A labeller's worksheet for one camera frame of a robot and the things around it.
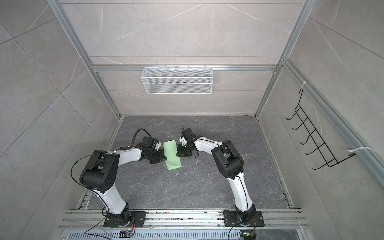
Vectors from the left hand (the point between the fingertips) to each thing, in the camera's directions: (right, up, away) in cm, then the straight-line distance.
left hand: (167, 155), depth 96 cm
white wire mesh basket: (+6, +51, +5) cm, 51 cm away
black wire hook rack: (+75, +8, -31) cm, 82 cm away
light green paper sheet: (+2, +3, +2) cm, 4 cm away
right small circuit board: (+44, -33, -26) cm, 61 cm away
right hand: (+6, +1, +1) cm, 6 cm away
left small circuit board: (-16, -33, -25) cm, 45 cm away
